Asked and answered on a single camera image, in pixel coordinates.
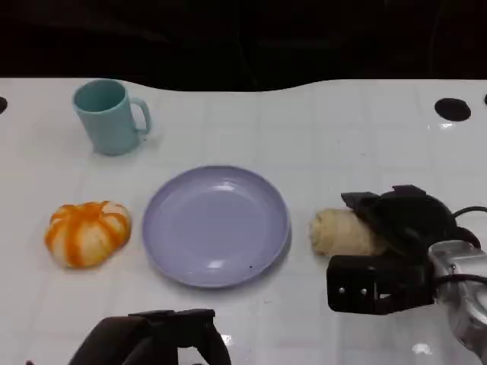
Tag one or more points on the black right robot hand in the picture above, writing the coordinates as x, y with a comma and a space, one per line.
411, 220

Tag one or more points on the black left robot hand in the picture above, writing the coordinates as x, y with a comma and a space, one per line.
152, 342

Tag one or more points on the beige towel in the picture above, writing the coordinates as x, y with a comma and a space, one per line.
342, 232

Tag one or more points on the orange and white bread roll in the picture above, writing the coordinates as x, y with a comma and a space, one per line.
87, 235

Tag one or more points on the lilac plate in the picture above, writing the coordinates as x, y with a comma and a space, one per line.
213, 228

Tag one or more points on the pale green mug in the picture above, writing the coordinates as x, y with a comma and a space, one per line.
110, 129

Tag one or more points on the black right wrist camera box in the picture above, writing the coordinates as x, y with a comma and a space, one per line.
380, 283

